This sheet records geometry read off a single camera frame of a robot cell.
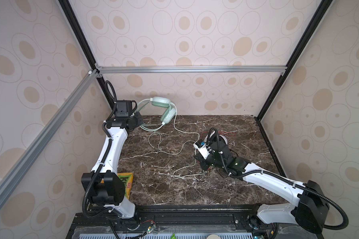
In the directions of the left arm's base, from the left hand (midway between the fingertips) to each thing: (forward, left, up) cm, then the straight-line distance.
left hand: (143, 115), depth 80 cm
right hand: (-18, -28, -12) cm, 36 cm away
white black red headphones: (-2, -47, -20) cm, 51 cm away
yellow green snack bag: (-25, +11, -28) cm, 39 cm away
